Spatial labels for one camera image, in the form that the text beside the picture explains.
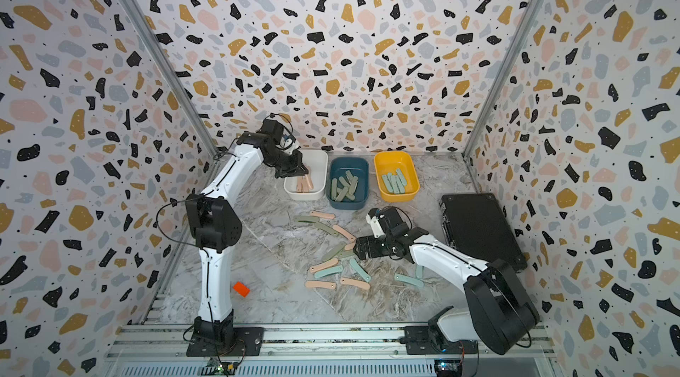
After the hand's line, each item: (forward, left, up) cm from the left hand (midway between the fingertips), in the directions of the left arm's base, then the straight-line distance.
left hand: (310, 170), depth 93 cm
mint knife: (+5, -33, -16) cm, 37 cm away
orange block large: (-35, +20, -16) cm, 44 cm away
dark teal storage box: (+7, -13, -16) cm, 22 cm away
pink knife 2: (+7, +7, -15) cm, 18 cm away
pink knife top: (-9, -3, -16) cm, 19 cm away
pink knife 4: (-34, -15, -18) cm, 41 cm away
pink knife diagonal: (-16, -12, -17) cm, 26 cm away
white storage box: (+18, +1, -14) cm, 23 cm away
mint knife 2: (-30, -6, -17) cm, 35 cm away
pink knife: (-2, +1, -4) cm, 4 cm away
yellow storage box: (+18, -36, -16) cm, 43 cm away
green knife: (+9, -14, -16) cm, 24 cm away
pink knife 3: (-34, -4, -17) cm, 38 cm away
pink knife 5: (-28, -5, -16) cm, 33 cm away
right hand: (-24, -19, -11) cm, 33 cm away
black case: (-16, -58, -12) cm, 61 cm away
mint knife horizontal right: (-33, -33, -17) cm, 50 cm away
